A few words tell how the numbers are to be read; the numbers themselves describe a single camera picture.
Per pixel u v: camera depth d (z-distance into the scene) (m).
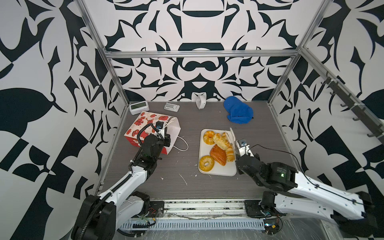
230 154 0.89
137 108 1.11
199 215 0.74
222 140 0.89
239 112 1.12
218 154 0.89
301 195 0.47
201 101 1.11
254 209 0.74
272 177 0.48
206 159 0.87
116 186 0.47
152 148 0.60
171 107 1.15
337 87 0.65
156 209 0.74
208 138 0.95
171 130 1.00
